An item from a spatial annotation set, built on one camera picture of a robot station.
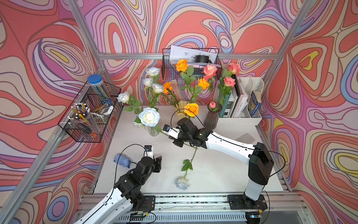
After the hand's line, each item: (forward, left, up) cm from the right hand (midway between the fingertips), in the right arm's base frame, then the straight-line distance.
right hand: (171, 138), depth 81 cm
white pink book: (+22, -47, +7) cm, 52 cm away
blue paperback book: (+25, -61, 0) cm, 65 cm away
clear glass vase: (+15, +14, -13) cm, 24 cm away
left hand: (-10, +7, -5) cm, 13 cm away
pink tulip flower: (+13, -25, +12) cm, 31 cm away
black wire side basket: (+5, +34, +17) cm, 38 cm away
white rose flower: (-22, -5, -12) cm, 25 cm away
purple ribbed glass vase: (+25, -31, -14) cm, 42 cm away
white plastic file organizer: (+42, -60, +5) cm, 73 cm away
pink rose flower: (+25, -35, +16) cm, 45 cm away
